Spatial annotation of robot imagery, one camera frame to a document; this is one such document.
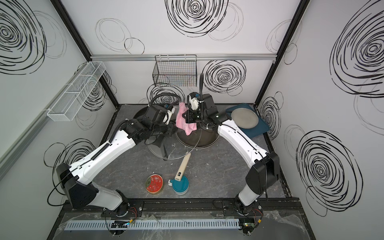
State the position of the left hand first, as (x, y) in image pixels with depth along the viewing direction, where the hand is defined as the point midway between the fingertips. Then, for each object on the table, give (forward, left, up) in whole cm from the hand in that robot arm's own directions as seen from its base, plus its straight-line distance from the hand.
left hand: (173, 125), depth 75 cm
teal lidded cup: (-25, -4, -19) cm, 31 cm away
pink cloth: (+2, -4, +1) cm, 4 cm away
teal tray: (+19, -59, -25) cm, 67 cm away
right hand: (+4, -5, +3) cm, 7 cm away
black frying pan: (-11, +4, +2) cm, 12 cm away
